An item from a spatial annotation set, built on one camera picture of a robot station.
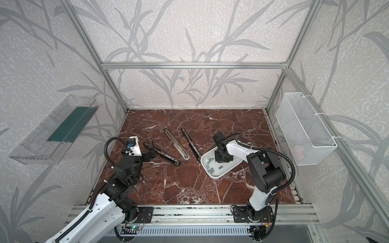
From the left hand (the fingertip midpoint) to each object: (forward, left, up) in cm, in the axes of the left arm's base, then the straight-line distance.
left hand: (145, 137), depth 75 cm
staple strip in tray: (-6, -40, -24) cm, 47 cm away
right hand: (+2, -40, -23) cm, 46 cm away
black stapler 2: (+6, -22, -22) cm, 32 cm away
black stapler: (+1, -5, -22) cm, 23 cm away
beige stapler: (+2, -18, -22) cm, 28 cm away
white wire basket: (-9, -72, +12) cm, 73 cm away
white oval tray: (-8, -36, -23) cm, 43 cm away
